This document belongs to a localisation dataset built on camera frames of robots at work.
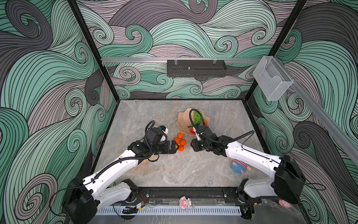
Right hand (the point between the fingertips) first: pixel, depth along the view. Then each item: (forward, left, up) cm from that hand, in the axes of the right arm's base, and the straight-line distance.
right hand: (192, 143), depth 82 cm
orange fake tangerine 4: (+1, +7, -9) cm, 11 cm away
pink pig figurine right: (-28, -46, -8) cm, 55 cm away
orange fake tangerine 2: (+8, +10, -10) cm, 16 cm away
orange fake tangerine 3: (+5, +5, -9) cm, 12 cm away
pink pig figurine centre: (-29, +5, -6) cm, 30 cm away
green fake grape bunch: (+23, -5, -5) cm, 24 cm away
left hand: (-4, +11, +4) cm, 12 cm away
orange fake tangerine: (+10, +7, -9) cm, 15 cm away
